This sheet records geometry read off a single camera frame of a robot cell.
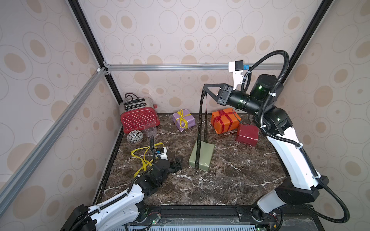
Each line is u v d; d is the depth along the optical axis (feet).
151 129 3.47
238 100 1.47
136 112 3.19
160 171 1.92
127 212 1.90
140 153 3.18
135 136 3.38
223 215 2.54
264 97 1.23
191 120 3.57
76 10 2.24
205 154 2.95
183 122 3.41
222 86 1.52
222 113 3.47
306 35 2.55
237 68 1.47
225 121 3.37
